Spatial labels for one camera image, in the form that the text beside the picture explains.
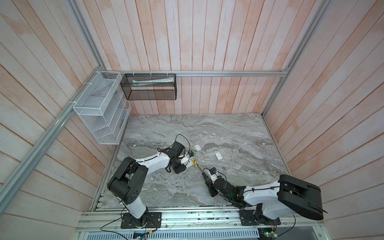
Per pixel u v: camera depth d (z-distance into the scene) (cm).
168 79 90
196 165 91
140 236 71
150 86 104
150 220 73
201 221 73
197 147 101
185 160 82
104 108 66
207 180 84
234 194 65
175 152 73
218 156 96
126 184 46
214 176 76
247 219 73
